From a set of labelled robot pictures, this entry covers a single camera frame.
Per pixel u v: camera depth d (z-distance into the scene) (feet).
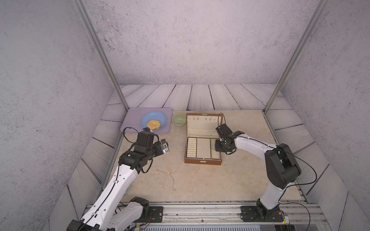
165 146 2.28
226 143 2.24
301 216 2.38
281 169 1.55
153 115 3.78
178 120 3.65
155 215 2.38
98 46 2.73
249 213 2.38
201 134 3.22
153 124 3.55
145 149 1.83
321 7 2.31
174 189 2.66
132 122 3.75
